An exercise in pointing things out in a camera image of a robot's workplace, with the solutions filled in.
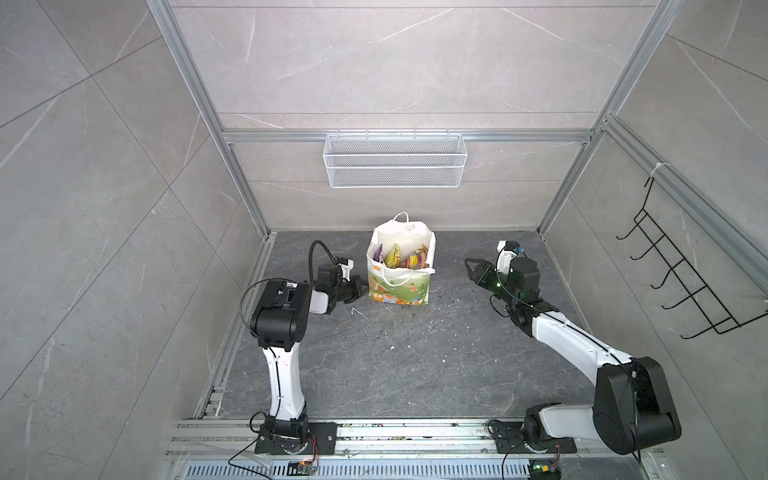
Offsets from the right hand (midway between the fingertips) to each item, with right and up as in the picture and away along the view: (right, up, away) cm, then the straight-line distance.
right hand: (469, 260), depth 86 cm
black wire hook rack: (+44, -2, -18) cm, 48 cm away
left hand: (-29, -7, +15) cm, 33 cm away
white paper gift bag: (-20, -1, +10) cm, 22 cm away
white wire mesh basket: (-23, +34, +15) cm, 43 cm away
